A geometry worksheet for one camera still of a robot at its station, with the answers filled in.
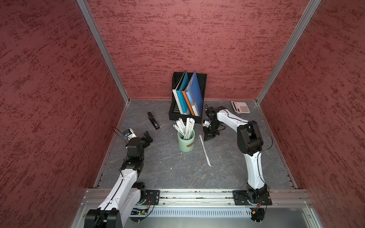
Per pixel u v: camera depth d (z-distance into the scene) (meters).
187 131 0.84
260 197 0.67
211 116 0.77
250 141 0.58
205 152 0.92
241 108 1.14
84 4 0.70
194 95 1.05
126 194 0.50
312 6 0.71
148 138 0.77
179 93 0.87
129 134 0.71
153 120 1.07
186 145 0.85
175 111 1.10
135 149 0.62
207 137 0.86
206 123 0.94
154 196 0.75
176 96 0.90
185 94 0.86
